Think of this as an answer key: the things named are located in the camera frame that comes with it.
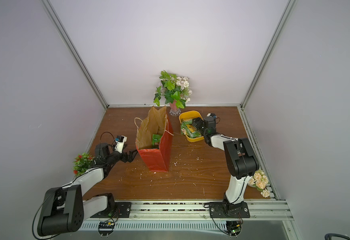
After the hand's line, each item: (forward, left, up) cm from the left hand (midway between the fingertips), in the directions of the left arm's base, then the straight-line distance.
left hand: (132, 147), depth 88 cm
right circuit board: (-38, -56, -9) cm, 68 cm away
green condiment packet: (+14, -34, 0) cm, 37 cm away
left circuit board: (-39, +7, -12) cm, 41 cm away
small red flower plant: (-13, +21, +6) cm, 26 cm away
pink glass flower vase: (+34, -24, -5) cm, 42 cm away
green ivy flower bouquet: (+28, -25, +23) cm, 44 cm away
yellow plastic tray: (+29, -37, -2) cm, 47 cm away
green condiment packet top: (+5, -14, +2) cm, 15 cm away
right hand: (+20, -41, +4) cm, 46 cm away
